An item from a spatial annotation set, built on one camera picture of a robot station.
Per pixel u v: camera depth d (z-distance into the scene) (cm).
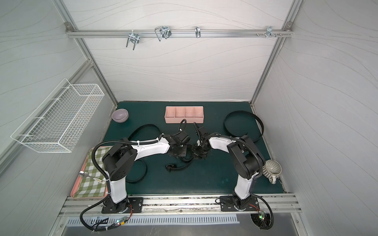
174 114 118
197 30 78
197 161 83
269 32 76
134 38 79
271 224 68
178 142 71
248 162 48
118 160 49
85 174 82
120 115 108
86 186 79
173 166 84
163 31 77
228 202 75
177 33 78
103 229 67
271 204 75
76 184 80
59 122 69
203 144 70
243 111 112
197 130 78
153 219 70
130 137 98
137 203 73
